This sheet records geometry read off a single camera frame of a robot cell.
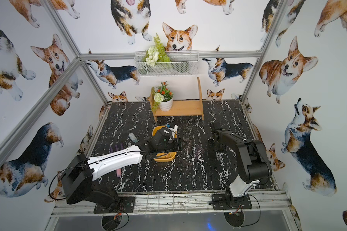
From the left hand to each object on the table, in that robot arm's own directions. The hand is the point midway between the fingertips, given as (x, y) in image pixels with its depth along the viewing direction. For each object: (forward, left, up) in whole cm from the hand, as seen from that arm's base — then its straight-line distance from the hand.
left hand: (186, 140), depth 79 cm
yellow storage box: (-3, +11, -17) cm, 20 cm away
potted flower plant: (+30, +15, +4) cm, 33 cm away
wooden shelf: (+33, +3, -11) cm, 35 cm away
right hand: (+3, -21, -16) cm, 26 cm away
